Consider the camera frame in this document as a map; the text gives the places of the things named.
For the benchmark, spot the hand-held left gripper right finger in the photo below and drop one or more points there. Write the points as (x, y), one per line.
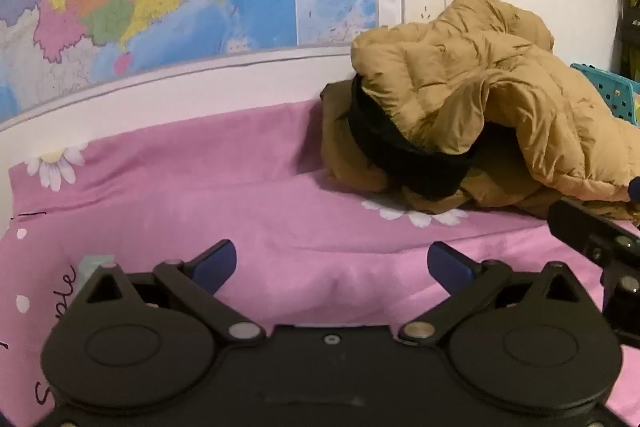
(450, 269)

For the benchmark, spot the dark rack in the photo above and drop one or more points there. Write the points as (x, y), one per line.
(631, 7)

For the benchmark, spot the tan puffer jacket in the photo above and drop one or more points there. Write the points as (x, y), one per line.
(465, 102)

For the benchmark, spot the white wall socket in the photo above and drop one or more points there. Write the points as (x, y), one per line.
(423, 2)

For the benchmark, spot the teal plastic basket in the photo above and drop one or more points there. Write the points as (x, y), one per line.
(612, 92)

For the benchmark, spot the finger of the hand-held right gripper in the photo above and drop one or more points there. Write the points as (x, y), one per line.
(582, 227)

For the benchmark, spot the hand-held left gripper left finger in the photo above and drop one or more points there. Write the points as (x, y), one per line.
(220, 264)

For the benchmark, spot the pink floral bed sheet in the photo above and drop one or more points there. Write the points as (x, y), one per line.
(240, 202)

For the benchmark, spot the pale blue box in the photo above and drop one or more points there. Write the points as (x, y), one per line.
(95, 263)

